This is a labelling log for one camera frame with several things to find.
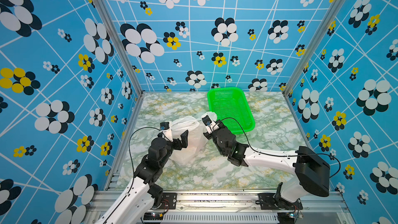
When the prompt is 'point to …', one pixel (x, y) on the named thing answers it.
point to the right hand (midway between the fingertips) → (210, 117)
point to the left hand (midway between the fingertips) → (180, 130)
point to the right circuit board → (286, 218)
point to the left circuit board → (153, 216)
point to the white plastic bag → (197, 137)
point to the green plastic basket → (231, 107)
